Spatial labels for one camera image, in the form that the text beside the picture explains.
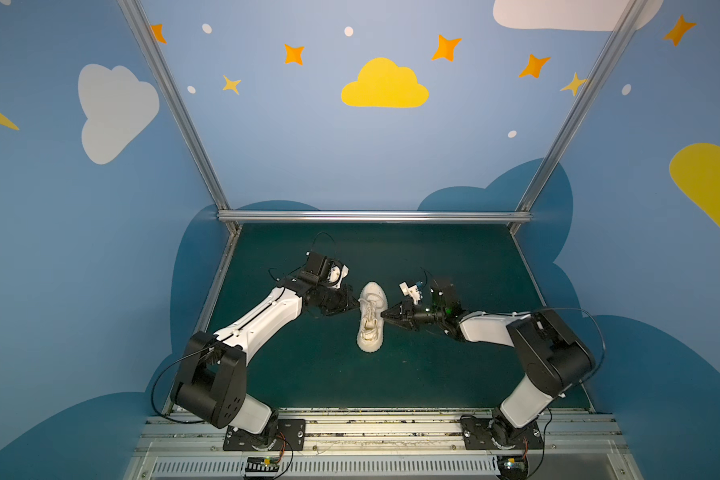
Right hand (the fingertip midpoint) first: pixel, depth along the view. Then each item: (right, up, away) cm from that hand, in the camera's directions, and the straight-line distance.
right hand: (385, 315), depth 85 cm
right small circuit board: (+31, -36, -12) cm, 49 cm away
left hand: (-8, +4, -1) cm, 9 cm away
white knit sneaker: (-3, +1, +8) cm, 8 cm away
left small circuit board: (-31, -34, -13) cm, 48 cm away
